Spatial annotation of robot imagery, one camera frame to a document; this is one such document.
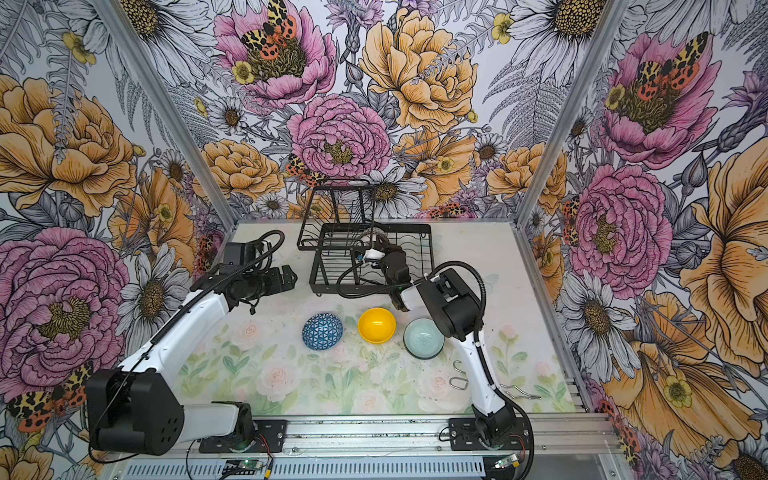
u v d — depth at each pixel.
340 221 1.11
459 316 0.61
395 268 0.81
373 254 0.92
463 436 0.74
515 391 0.81
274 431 0.75
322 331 0.92
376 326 0.92
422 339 0.87
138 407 0.41
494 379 0.63
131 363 0.43
